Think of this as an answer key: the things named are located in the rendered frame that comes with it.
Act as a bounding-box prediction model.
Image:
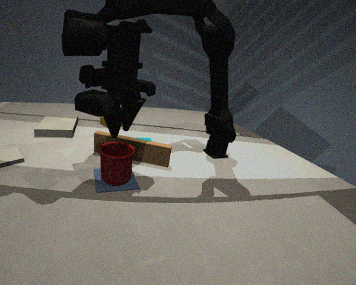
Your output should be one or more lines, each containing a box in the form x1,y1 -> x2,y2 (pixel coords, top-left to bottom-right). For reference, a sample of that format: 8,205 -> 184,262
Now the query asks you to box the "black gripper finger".
103,107 -> 126,138
120,98 -> 146,131

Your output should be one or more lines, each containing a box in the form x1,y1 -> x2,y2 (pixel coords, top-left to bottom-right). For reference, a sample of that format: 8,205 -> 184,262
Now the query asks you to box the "dark red cup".
98,142 -> 135,186

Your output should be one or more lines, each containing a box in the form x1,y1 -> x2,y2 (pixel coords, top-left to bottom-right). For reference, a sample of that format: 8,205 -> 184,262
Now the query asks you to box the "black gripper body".
74,55 -> 156,117

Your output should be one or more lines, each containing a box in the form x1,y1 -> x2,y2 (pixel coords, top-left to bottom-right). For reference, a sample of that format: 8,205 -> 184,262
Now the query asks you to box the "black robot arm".
62,0 -> 236,159

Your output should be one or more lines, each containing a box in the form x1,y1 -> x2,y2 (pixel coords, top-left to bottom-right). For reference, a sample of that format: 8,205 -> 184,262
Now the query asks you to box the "yellow rectangular block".
100,116 -> 108,128

